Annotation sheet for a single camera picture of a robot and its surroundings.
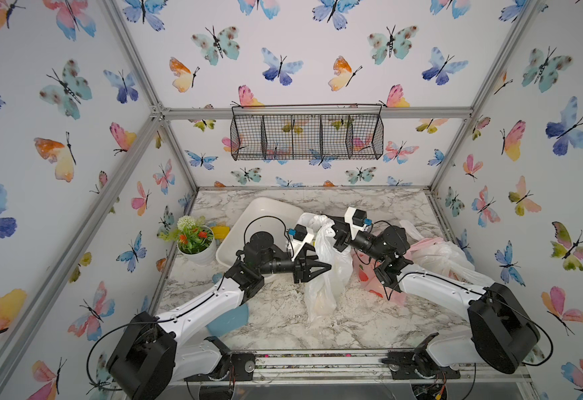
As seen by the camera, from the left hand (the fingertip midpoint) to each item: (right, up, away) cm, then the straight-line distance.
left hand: (330, 260), depth 68 cm
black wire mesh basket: (-6, +44, +30) cm, 54 cm away
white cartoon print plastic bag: (+40, -3, +14) cm, 42 cm away
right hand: (-1, +13, 0) cm, 13 cm away
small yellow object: (-39, +5, +29) cm, 49 cm away
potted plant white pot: (-42, -3, +22) cm, 48 cm away
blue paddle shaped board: (-31, -23, +15) cm, 41 cm away
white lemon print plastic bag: (-1, -13, +10) cm, 16 cm away
